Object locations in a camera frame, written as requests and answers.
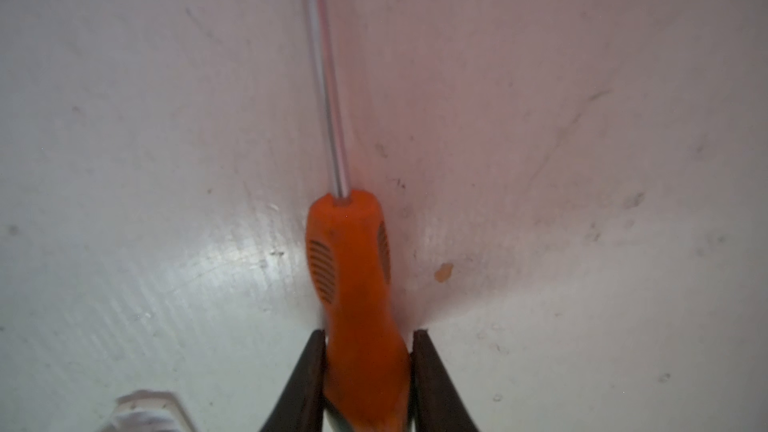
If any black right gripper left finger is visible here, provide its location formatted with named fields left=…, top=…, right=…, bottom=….
left=261, top=329, right=326, bottom=432

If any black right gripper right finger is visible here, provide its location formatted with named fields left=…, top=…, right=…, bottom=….
left=411, top=329, right=479, bottom=432

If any orange handled screwdriver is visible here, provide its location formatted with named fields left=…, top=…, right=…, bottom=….
left=305, top=0, right=411, bottom=431

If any white battery cover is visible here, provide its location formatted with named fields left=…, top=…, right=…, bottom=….
left=98, top=390, right=197, bottom=432

